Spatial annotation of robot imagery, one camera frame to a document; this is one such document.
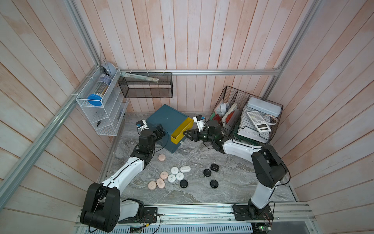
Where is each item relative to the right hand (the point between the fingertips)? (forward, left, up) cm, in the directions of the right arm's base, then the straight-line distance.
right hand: (184, 132), depth 86 cm
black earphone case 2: (-17, -14, -18) cm, 28 cm away
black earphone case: (-25, 0, -16) cm, 30 cm away
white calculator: (+6, -44, +3) cm, 45 cm away
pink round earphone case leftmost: (-26, +18, -15) cm, 36 cm away
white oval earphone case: (-16, 0, -16) cm, 23 cm away
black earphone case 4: (-25, -17, -16) cm, 34 cm away
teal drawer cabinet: (+7, +9, +4) cm, 12 cm away
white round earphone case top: (-17, +6, -16) cm, 24 cm away
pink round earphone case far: (-9, +15, -16) cm, 23 cm away
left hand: (+1, +17, +2) cm, 17 cm away
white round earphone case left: (-22, +8, -15) cm, 28 cm away
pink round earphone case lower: (-25, +14, -15) cm, 32 cm away
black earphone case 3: (-15, -19, -16) cm, 29 cm away
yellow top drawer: (-5, +4, +4) cm, 7 cm away
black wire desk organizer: (+10, -39, +2) cm, 40 cm away
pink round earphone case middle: (-20, +12, -16) cm, 28 cm away
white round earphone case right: (-21, +3, -16) cm, 26 cm away
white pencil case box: (+18, -54, +4) cm, 58 cm away
